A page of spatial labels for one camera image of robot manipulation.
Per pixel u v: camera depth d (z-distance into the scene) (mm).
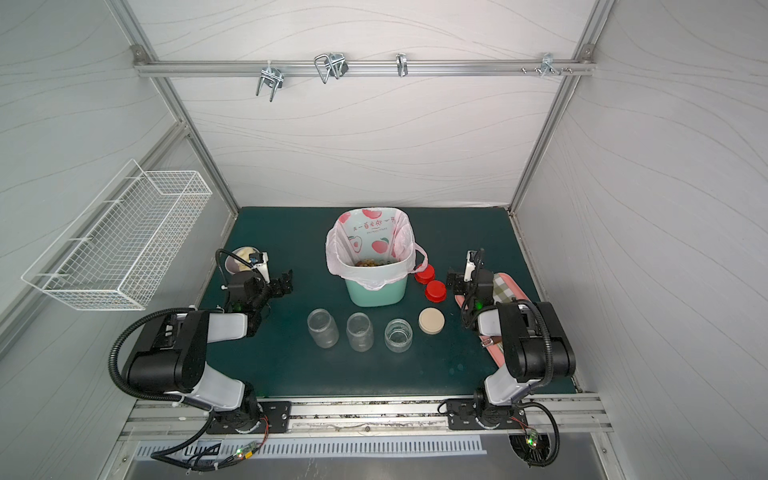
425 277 977
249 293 730
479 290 719
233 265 947
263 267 836
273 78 797
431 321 890
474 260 814
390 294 886
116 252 677
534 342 458
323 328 765
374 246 926
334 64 764
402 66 782
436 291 962
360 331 764
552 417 704
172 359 448
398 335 870
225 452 699
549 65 762
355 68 784
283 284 861
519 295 957
